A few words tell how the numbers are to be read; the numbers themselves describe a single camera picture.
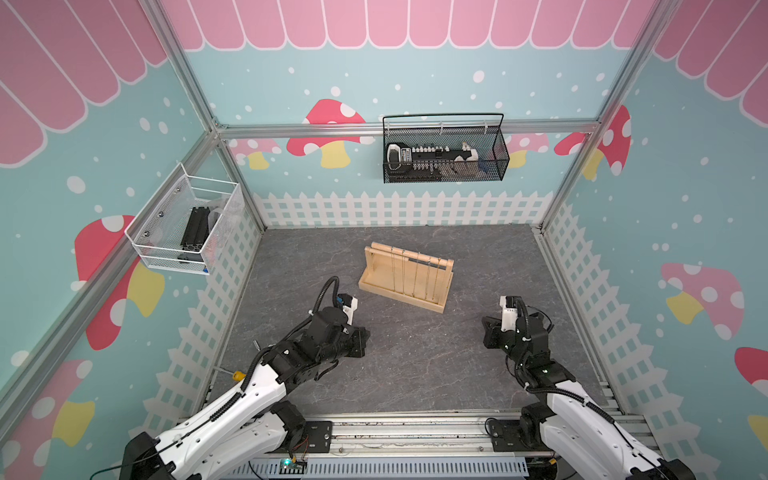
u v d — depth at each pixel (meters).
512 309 0.72
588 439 0.50
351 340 0.68
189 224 0.72
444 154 0.89
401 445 0.74
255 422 0.60
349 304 0.71
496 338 0.74
